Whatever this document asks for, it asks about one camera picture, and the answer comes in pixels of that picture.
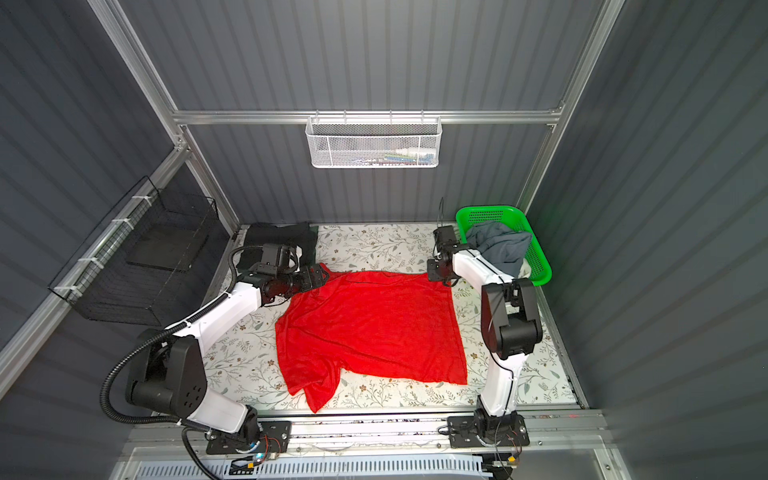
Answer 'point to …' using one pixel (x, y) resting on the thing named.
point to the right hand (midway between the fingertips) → (441, 274)
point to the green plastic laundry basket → (469, 216)
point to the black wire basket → (135, 263)
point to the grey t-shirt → (502, 246)
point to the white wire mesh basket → (373, 141)
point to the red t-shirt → (400, 324)
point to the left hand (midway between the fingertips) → (317, 279)
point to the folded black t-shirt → (304, 235)
